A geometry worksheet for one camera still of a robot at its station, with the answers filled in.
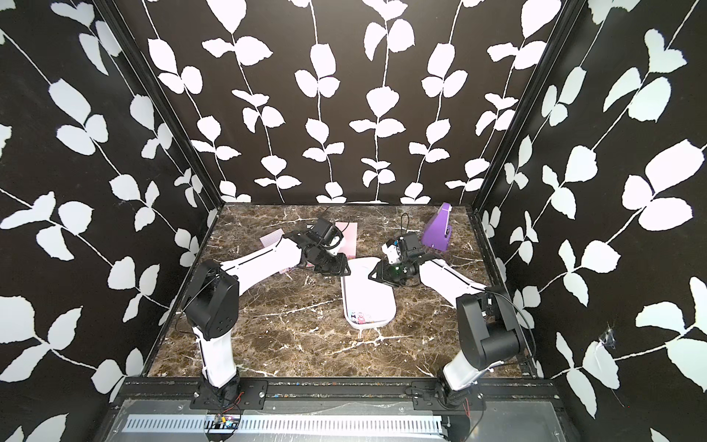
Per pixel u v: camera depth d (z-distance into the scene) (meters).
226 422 0.70
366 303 0.86
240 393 0.72
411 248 0.73
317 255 0.71
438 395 0.73
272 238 1.09
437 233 1.03
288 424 0.70
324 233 0.73
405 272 0.68
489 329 0.45
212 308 0.49
